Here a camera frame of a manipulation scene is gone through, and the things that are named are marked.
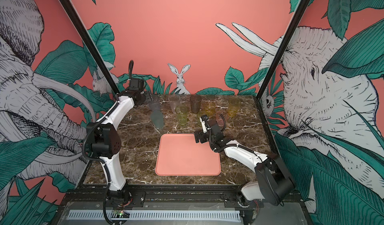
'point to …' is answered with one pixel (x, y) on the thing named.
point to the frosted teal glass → (157, 118)
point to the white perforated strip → (160, 215)
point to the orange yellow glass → (209, 108)
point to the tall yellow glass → (233, 106)
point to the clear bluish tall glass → (154, 103)
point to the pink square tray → (180, 155)
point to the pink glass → (221, 118)
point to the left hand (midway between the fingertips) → (146, 94)
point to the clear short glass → (174, 99)
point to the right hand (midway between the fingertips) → (198, 128)
